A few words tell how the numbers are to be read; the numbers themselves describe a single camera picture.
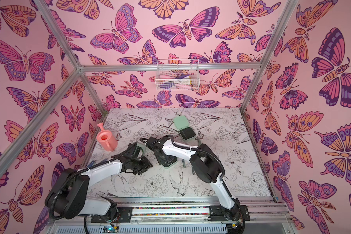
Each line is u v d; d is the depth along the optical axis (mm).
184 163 920
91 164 919
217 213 733
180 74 947
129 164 675
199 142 1003
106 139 898
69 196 430
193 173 876
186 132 1061
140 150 759
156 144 687
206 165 523
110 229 718
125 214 734
